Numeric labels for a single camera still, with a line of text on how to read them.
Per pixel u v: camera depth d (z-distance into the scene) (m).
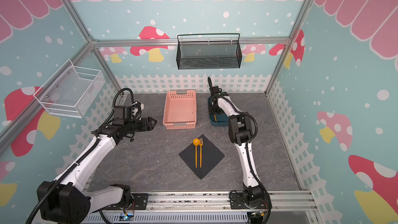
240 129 0.65
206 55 0.94
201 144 0.94
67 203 0.39
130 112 0.65
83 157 0.46
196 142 0.94
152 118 0.78
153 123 0.79
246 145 0.65
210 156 0.90
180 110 1.12
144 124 0.71
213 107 0.95
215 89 0.92
